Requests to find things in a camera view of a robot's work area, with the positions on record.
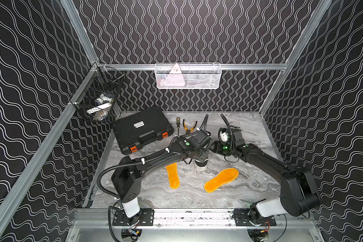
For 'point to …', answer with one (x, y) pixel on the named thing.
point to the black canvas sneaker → (200, 166)
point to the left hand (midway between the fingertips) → (203, 151)
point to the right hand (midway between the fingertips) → (212, 147)
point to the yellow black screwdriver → (178, 124)
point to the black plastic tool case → (141, 128)
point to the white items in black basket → (103, 105)
